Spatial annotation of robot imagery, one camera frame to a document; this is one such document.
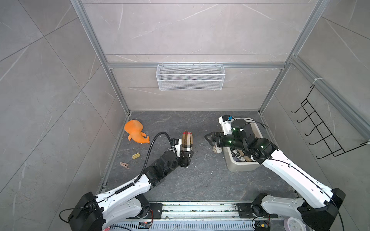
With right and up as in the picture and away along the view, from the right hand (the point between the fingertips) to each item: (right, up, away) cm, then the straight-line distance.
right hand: (211, 137), depth 70 cm
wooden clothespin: (-52, -20, +20) cm, 59 cm away
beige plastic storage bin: (+18, -18, +12) cm, 28 cm away
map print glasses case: (+8, -11, +23) cm, 27 cm away
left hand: (-10, -8, +7) cm, 15 cm away
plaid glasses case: (-12, -3, +5) cm, 14 cm away
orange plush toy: (-51, +3, +32) cm, 60 cm away
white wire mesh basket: (-11, +39, +31) cm, 51 cm away
